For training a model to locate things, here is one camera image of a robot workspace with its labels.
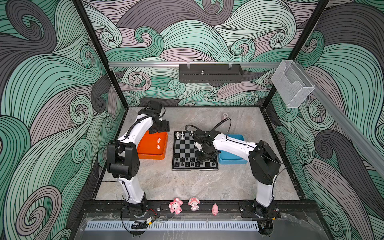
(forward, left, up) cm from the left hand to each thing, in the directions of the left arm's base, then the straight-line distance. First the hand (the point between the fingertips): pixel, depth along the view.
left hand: (163, 128), depth 91 cm
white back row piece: (+3, -8, -11) cm, 14 cm away
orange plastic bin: (-5, +8, -14) cm, 16 cm away
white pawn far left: (0, -8, -11) cm, 14 cm away
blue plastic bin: (-16, -38, -7) cm, 42 cm away
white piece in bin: (-7, +4, -12) cm, 14 cm away
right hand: (-17, -23, -9) cm, 30 cm away
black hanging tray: (+29, -28, +21) cm, 45 cm away
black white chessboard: (-12, -13, -12) cm, 21 cm away
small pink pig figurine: (-41, -30, -10) cm, 52 cm away
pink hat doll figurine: (-39, -19, -9) cm, 44 cm away
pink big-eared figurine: (-41, -10, -9) cm, 43 cm away
